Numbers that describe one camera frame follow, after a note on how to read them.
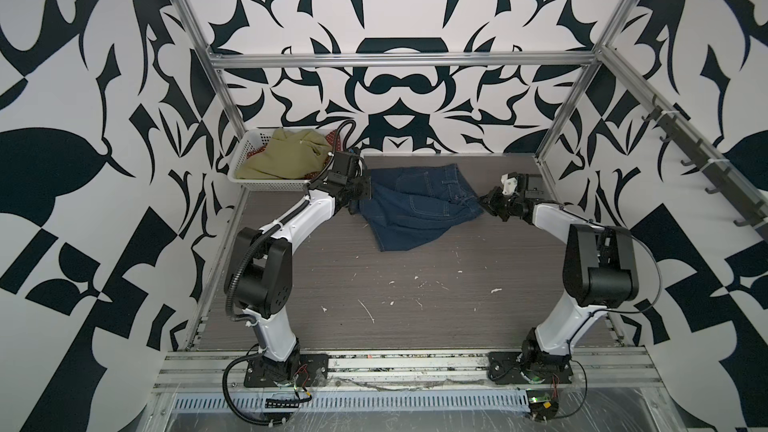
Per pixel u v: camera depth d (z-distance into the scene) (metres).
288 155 1.11
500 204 0.87
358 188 0.78
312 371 0.74
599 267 0.50
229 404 0.68
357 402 0.65
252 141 1.14
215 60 0.92
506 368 0.74
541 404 0.71
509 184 0.90
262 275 0.47
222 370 0.67
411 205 0.94
